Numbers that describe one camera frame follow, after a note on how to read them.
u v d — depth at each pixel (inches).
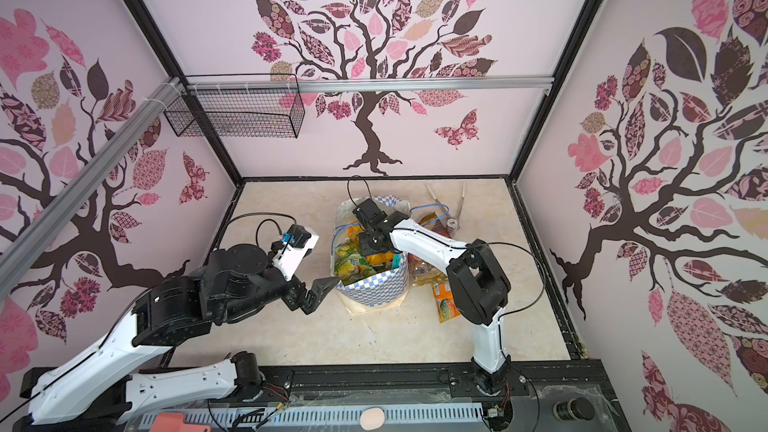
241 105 37.3
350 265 33.5
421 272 35.0
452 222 39.4
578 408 24.5
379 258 34.7
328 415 27.5
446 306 32.8
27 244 20.1
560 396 28.3
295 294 19.5
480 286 19.3
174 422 26.2
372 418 27.0
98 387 15.3
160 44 31.7
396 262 27.9
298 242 18.4
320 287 19.5
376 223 26.5
